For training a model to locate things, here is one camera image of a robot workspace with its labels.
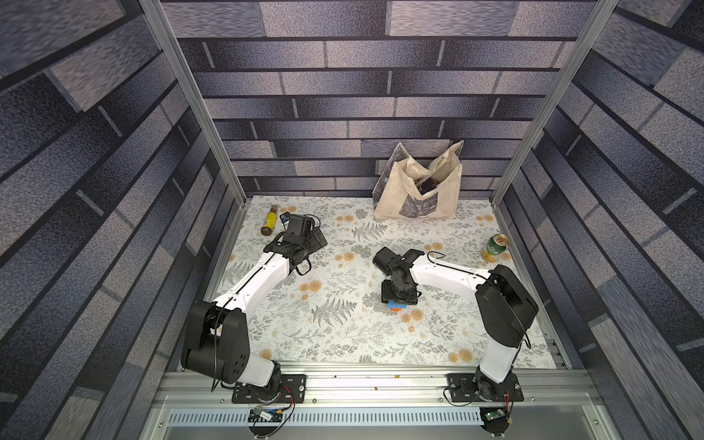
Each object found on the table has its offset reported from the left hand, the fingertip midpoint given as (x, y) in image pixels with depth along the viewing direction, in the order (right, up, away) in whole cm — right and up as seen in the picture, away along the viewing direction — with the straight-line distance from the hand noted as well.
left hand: (313, 238), depth 89 cm
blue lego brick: (+26, -21, -3) cm, 33 cm away
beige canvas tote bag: (+32, +17, +6) cm, 37 cm away
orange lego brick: (+28, -24, 0) cm, 36 cm away
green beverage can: (+63, -2, +4) cm, 63 cm away
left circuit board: (-11, -46, -18) cm, 50 cm away
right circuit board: (+52, -48, -16) cm, 73 cm away
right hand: (+26, -20, +1) cm, 33 cm away
